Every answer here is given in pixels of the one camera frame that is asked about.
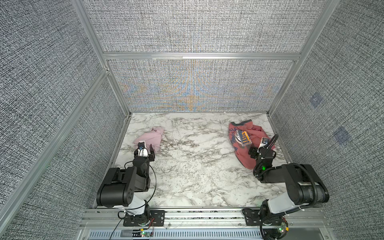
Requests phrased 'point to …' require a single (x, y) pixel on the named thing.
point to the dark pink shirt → (244, 135)
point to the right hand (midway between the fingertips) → (260, 144)
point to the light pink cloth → (153, 137)
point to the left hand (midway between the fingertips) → (145, 145)
